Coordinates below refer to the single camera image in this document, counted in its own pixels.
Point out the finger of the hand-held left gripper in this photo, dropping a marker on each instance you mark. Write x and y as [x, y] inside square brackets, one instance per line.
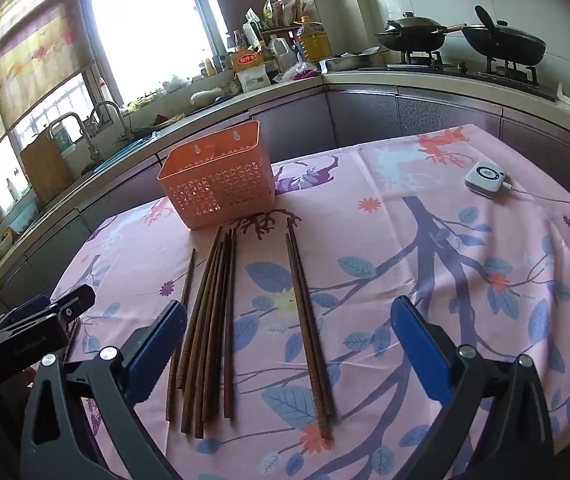
[75, 302]
[30, 306]

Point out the gas stove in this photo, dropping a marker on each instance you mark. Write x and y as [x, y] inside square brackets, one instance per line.
[465, 72]

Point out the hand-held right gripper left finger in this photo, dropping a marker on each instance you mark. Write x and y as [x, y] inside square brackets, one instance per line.
[157, 355]

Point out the grey kitchen cabinets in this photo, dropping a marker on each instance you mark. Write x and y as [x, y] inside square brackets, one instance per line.
[365, 110]

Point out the white plastic jug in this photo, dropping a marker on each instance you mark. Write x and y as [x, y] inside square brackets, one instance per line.
[280, 52]

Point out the black wok with lid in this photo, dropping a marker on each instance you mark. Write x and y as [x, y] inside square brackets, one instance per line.
[505, 42]

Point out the purple plastic bag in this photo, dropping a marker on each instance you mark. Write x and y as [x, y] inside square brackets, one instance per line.
[302, 74]

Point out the orange plastic basket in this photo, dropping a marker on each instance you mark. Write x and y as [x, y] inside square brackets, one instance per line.
[215, 190]

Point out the orange label box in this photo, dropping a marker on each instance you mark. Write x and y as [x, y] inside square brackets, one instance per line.
[247, 62]

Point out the stack of food packets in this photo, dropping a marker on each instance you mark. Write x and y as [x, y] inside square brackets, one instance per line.
[280, 12]

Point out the white bag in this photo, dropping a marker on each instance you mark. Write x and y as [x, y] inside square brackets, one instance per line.
[255, 81]

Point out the wooden cutting board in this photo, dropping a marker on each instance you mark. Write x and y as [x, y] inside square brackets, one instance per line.
[45, 170]

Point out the metal faucet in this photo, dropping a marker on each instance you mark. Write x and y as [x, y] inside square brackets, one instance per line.
[110, 110]
[70, 122]

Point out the patterned roller blind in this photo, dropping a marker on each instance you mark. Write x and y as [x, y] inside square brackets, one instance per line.
[30, 55]

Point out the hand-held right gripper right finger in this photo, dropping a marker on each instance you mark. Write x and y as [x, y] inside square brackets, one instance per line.
[420, 350]

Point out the pink floral tablecloth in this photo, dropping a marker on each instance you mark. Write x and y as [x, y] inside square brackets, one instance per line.
[390, 240]

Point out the metal tray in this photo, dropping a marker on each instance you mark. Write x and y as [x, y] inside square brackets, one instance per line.
[345, 62]

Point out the bundle of wooden chopsticks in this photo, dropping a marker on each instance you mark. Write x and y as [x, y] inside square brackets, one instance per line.
[210, 310]

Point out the yellow oil bottle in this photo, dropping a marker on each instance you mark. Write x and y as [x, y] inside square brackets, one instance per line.
[315, 42]

